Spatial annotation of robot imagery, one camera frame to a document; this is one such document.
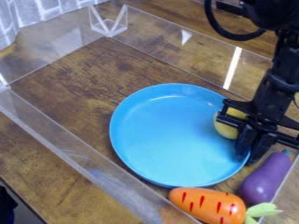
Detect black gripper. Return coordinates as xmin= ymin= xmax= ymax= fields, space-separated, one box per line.
xmin=217 ymin=71 xmax=299 ymax=165

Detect dark baseboard strip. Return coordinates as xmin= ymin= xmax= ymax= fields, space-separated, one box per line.
xmin=217 ymin=0 xmax=245 ymax=16

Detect black cable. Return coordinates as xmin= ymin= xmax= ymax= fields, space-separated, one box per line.
xmin=203 ymin=0 xmax=270 ymax=42

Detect clear acrylic enclosure walls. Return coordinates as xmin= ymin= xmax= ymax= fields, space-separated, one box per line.
xmin=0 ymin=3 xmax=299 ymax=224

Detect orange toy carrot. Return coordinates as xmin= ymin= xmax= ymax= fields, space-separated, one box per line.
xmin=167 ymin=186 xmax=286 ymax=224

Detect purple toy eggplant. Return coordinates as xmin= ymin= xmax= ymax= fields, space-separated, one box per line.
xmin=239 ymin=150 xmax=293 ymax=205

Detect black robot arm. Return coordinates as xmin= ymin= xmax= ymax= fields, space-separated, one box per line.
xmin=205 ymin=0 xmax=299 ymax=165

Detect yellow toy lemon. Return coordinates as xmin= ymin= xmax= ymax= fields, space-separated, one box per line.
xmin=214 ymin=108 xmax=247 ymax=140

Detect white patterned curtain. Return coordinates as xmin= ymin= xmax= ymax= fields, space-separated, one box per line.
xmin=0 ymin=0 xmax=110 ymax=51

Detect blue round plate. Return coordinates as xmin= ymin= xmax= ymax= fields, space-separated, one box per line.
xmin=110 ymin=83 xmax=247 ymax=188

